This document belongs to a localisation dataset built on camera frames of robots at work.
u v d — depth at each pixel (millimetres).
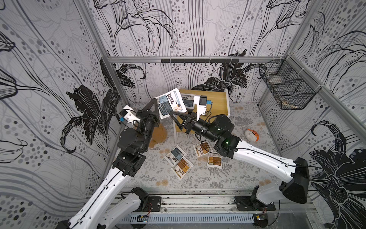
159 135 915
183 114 514
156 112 546
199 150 905
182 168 830
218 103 763
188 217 765
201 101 491
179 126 505
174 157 888
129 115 522
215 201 747
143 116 479
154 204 731
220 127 441
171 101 522
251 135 927
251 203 644
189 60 903
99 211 388
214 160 860
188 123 486
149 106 545
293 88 879
